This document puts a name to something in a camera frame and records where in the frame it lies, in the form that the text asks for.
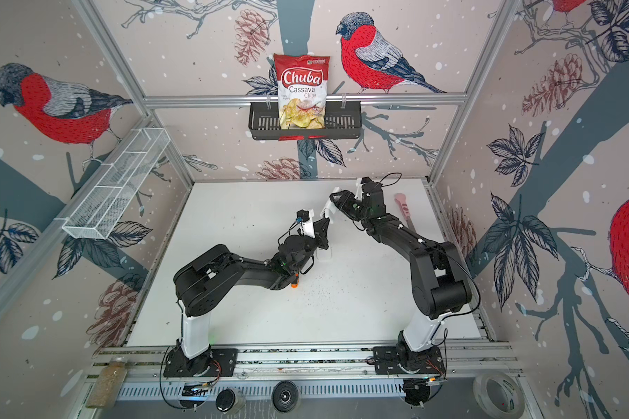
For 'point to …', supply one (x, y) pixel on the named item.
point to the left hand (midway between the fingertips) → (329, 220)
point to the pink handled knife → (400, 199)
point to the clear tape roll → (500, 394)
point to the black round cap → (225, 400)
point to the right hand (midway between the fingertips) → (329, 202)
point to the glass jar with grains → (108, 385)
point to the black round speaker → (285, 395)
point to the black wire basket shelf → (343, 121)
